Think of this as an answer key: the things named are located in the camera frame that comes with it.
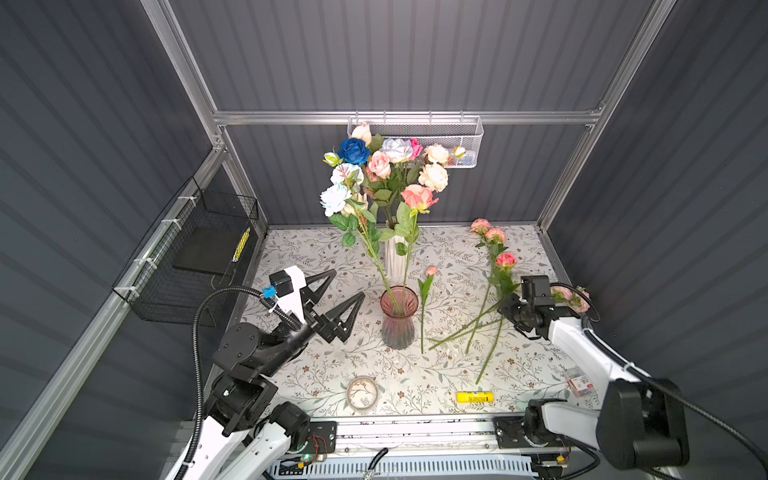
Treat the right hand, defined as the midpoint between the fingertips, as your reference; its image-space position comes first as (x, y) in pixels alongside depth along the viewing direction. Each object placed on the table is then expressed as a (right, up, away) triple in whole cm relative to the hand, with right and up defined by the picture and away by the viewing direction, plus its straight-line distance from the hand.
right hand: (508, 308), depth 89 cm
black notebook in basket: (-81, +17, -13) cm, 84 cm away
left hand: (-43, +11, -34) cm, 56 cm away
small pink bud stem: (-23, +4, +13) cm, 27 cm away
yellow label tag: (-14, -21, -11) cm, 28 cm away
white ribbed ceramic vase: (-34, +12, +25) cm, 43 cm away
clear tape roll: (-43, -22, -8) cm, 49 cm away
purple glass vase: (-33, +3, -10) cm, 35 cm away
